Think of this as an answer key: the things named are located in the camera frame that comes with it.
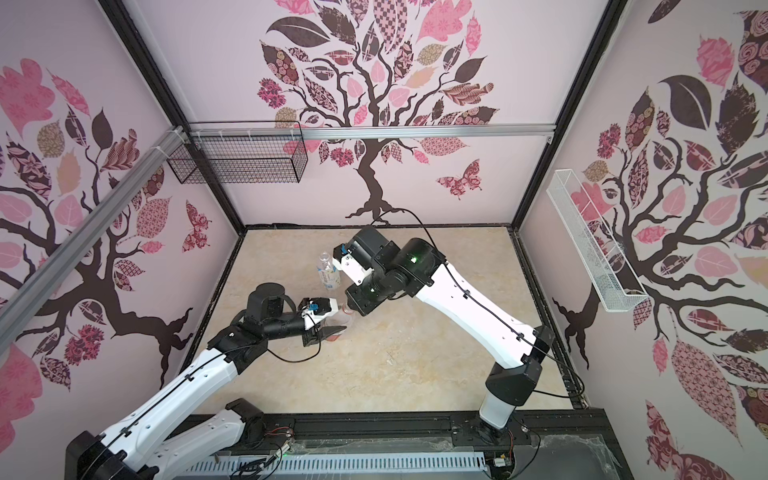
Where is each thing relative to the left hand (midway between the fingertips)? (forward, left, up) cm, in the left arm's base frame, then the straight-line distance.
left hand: (338, 319), depth 74 cm
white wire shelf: (+3, -63, +13) cm, 65 cm away
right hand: (-1, -6, +10) cm, 12 cm away
